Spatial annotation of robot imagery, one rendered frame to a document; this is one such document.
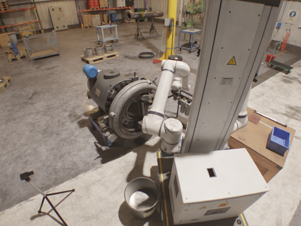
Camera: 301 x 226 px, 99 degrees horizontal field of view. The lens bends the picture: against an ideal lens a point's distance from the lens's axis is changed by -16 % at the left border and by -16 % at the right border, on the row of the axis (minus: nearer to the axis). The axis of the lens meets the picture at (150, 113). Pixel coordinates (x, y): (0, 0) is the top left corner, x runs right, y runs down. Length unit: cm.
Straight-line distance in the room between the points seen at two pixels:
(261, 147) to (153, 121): 127
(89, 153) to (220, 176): 175
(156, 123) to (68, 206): 134
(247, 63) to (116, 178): 173
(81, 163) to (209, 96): 182
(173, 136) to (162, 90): 42
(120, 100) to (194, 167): 94
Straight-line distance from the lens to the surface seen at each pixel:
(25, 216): 220
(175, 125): 123
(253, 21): 91
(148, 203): 167
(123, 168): 203
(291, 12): 1171
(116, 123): 163
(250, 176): 116
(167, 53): 527
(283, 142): 223
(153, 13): 966
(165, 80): 140
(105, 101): 190
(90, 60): 552
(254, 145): 197
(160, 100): 133
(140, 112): 184
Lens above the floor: 170
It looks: 38 degrees down
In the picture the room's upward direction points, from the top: straight up
